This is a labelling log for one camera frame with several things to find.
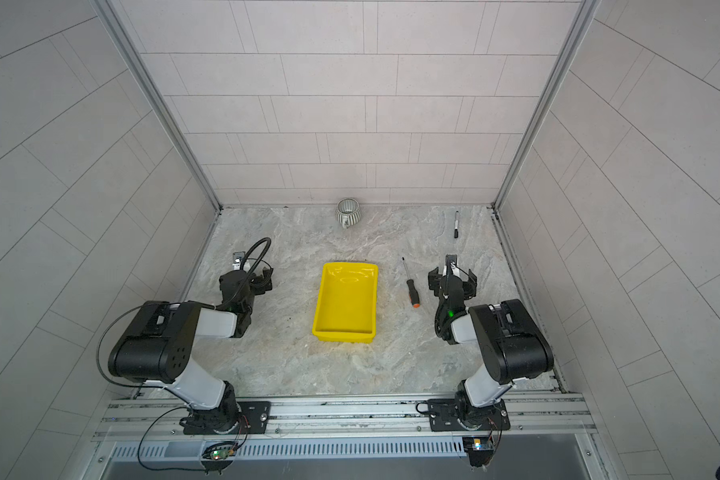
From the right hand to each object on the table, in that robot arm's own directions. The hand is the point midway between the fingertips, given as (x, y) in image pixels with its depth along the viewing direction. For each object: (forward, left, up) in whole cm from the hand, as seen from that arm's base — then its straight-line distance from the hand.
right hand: (452, 266), depth 93 cm
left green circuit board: (-43, +61, -1) cm, 75 cm away
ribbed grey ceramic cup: (+24, +33, +3) cm, 41 cm away
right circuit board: (-46, +3, -7) cm, 47 cm away
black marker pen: (+17, -6, -5) cm, 19 cm away
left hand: (+5, +62, +2) cm, 62 cm away
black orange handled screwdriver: (-7, +13, -4) cm, 15 cm away
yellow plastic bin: (-9, +34, -5) cm, 36 cm away
